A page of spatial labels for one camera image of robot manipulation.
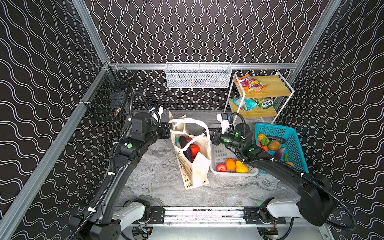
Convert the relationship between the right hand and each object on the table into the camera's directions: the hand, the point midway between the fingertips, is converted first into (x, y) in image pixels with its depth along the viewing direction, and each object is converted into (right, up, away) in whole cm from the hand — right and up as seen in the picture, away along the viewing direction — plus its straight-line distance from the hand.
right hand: (204, 130), depth 73 cm
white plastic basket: (+12, -16, +22) cm, 30 cm away
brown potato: (+46, -10, +22) cm, 52 cm away
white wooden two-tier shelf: (+31, +19, +11) cm, 38 cm away
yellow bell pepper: (+40, -4, +27) cm, 48 cm away
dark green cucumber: (+51, -6, +27) cm, 58 cm away
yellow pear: (+21, -21, +10) cm, 32 cm away
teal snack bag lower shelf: (+31, +17, +27) cm, 45 cm away
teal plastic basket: (+57, -9, +21) cm, 62 cm away
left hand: (-14, +3, -4) cm, 15 cm away
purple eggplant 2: (+49, -16, +21) cm, 56 cm away
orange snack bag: (+27, +25, +10) cm, 39 cm away
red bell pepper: (-4, -12, +14) cm, 18 cm away
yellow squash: (+53, -20, +15) cm, 58 cm away
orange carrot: (+41, -12, +23) cm, 49 cm away
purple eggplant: (-11, -7, +16) cm, 21 cm away
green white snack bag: (+44, +18, +27) cm, 55 cm away
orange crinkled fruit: (+16, -20, +13) cm, 28 cm away
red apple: (+11, -22, +12) cm, 27 cm away
